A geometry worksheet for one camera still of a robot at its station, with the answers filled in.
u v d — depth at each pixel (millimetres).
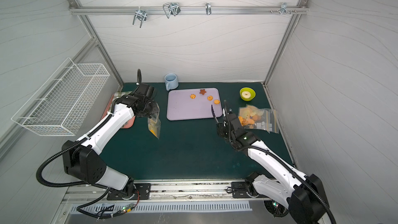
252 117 981
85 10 781
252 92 1114
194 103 1090
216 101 1081
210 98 1109
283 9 770
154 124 857
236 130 598
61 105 686
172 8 754
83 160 414
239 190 720
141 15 801
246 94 1107
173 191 748
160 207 701
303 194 388
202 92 1149
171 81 1132
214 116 843
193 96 1112
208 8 779
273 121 985
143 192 733
